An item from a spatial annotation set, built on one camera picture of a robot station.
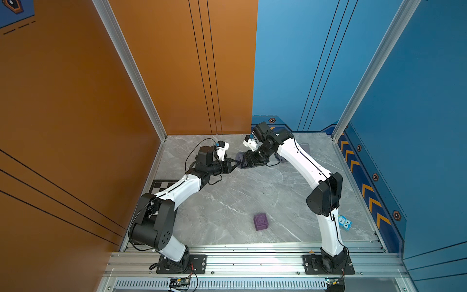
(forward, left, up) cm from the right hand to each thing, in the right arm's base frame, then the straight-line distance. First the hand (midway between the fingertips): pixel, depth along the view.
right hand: (247, 164), depth 84 cm
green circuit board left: (-43, +27, -20) cm, 55 cm away
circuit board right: (-44, -34, -22) cm, 59 cm away
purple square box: (-21, -6, -14) cm, 26 cm away
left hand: (+2, +4, -1) cm, 4 cm away
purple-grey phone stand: (+2, +4, +3) cm, 5 cm away
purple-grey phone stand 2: (+21, -35, -12) cm, 43 cm away
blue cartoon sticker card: (-21, -45, -18) cm, 53 cm away
